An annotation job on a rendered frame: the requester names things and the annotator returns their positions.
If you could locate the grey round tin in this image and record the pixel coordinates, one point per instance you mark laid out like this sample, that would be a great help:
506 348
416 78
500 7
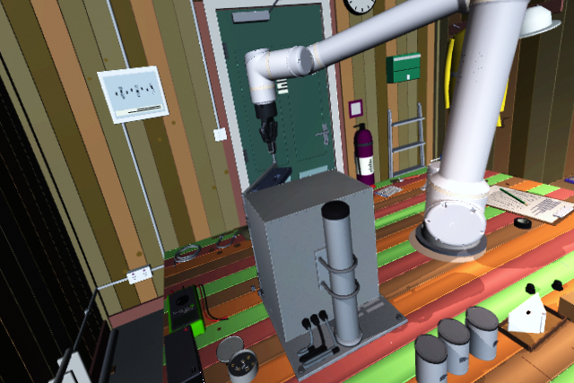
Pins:
240 362

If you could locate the green pen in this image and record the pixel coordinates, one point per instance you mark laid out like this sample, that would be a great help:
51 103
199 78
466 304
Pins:
512 195

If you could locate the grey step ladder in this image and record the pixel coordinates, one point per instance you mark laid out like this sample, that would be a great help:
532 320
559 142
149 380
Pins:
407 145

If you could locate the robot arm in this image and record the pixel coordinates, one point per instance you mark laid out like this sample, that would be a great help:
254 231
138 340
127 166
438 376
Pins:
475 87

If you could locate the black box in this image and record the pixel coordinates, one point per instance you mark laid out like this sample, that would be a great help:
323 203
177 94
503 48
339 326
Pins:
183 358

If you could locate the brown wooden tray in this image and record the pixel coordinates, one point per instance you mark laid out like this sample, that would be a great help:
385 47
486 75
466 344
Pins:
538 339

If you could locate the white framed wall poster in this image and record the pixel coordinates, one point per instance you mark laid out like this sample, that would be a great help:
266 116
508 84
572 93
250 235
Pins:
133 94

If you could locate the grey u-bolt clamp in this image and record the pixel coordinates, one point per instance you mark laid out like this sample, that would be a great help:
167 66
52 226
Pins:
327 291
324 266

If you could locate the brown clipboard with papers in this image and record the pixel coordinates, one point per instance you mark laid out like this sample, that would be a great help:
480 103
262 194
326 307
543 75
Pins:
538 206

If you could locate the white wall socket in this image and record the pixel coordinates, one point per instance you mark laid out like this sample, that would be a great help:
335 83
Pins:
139 275

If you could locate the green wall box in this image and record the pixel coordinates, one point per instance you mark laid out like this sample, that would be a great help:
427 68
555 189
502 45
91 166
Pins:
404 68

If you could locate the clear bag of screws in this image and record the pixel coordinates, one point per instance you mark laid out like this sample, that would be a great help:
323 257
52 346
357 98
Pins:
388 191

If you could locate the yellow coat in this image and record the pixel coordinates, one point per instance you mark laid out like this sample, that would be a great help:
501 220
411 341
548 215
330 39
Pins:
449 73

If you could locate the brown box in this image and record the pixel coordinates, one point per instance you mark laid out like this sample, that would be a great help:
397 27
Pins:
567 304

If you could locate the black tape roll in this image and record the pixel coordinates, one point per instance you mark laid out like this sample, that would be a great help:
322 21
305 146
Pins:
523 223

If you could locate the grey logger enclosure body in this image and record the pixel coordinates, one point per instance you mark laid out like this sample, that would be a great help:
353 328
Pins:
296 244

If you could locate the grey canister with dark lid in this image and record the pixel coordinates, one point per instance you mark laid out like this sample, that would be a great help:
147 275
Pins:
483 333
455 347
431 360

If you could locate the green door with white frame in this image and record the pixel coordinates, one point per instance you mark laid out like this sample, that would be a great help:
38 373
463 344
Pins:
305 132

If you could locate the white hard hat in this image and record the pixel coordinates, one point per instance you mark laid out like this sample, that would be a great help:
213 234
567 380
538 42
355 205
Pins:
540 20

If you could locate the dark trolley with grey rail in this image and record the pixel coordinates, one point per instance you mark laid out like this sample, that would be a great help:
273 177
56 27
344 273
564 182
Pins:
134 347

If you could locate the grey pole with black cap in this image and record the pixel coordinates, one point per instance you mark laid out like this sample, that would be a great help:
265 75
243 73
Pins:
341 275

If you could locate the green multimeter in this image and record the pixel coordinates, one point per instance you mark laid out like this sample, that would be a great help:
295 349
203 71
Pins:
185 309

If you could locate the white light switch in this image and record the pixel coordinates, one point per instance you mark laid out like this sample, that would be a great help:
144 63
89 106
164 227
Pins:
220 134

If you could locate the white house-shaped block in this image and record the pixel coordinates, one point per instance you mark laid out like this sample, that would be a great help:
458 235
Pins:
528 315

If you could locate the grey base plate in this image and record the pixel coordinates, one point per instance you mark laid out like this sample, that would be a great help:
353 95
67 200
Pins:
372 313

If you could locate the purple fire extinguisher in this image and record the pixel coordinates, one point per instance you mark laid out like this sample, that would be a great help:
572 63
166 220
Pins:
364 154

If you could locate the red and black test leads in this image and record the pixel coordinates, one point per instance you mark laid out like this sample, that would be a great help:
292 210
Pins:
211 307

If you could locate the black knob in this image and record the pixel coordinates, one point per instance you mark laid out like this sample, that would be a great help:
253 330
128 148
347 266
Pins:
557 285
530 288

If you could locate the dark enclosure door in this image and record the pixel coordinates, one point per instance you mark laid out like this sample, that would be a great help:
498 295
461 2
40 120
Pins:
275 176

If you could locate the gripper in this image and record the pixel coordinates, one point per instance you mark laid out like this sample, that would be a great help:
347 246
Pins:
265 111

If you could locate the purple framed sign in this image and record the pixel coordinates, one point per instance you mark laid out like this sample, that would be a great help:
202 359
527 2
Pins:
356 108

